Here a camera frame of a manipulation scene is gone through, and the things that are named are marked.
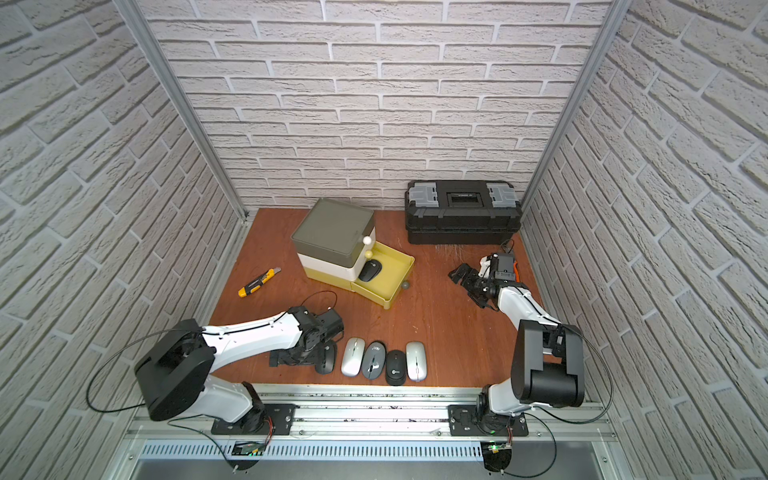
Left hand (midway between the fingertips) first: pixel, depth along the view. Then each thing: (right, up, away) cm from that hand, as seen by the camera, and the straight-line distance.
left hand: (305, 355), depth 83 cm
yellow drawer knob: (+17, +29, +11) cm, 35 cm away
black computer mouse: (+17, +23, +16) cm, 33 cm away
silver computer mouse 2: (+32, -1, -2) cm, 32 cm away
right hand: (+47, +20, +9) cm, 52 cm away
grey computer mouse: (+20, -1, -2) cm, 20 cm away
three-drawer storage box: (+8, +32, +4) cm, 33 cm away
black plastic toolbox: (+49, +43, +16) cm, 67 cm away
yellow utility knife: (-20, +19, +14) cm, 31 cm away
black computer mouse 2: (+7, -1, -1) cm, 7 cm away
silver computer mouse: (+14, 0, 0) cm, 14 cm away
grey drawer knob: (+30, +18, +13) cm, 37 cm away
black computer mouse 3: (+26, -3, 0) cm, 26 cm away
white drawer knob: (+17, +33, +6) cm, 38 cm away
